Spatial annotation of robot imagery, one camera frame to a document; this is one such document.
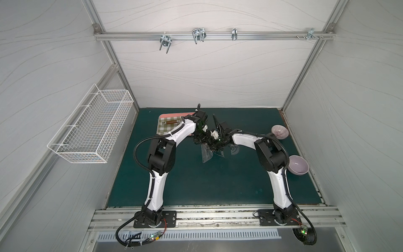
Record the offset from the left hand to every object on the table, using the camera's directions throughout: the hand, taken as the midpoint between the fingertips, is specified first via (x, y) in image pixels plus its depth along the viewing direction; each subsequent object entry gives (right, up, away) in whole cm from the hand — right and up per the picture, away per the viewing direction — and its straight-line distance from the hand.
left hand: (210, 143), depth 93 cm
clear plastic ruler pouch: (-2, -7, +1) cm, 7 cm away
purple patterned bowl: (+48, +6, +12) cm, 50 cm away
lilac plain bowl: (+51, -12, -3) cm, 53 cm away
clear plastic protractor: (+16, -4, +6) cm, 17 cm away
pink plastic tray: (-27, +18, +20) cm, 38 cm away
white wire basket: (-55, +8, -24) cm, 61 cm away
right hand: (-3, -3, +5) cm, 6 cm away
